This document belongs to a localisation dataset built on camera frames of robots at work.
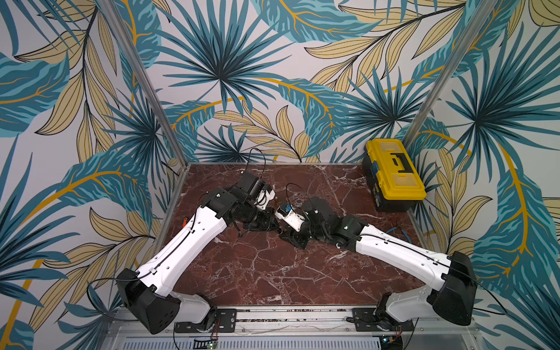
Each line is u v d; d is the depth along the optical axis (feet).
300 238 2.12
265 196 2.19
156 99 3.00
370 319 2.41
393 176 3.04
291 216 2.08
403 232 3.12
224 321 2.41
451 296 1.28
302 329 2.40
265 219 2.02
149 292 1.23
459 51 2.55
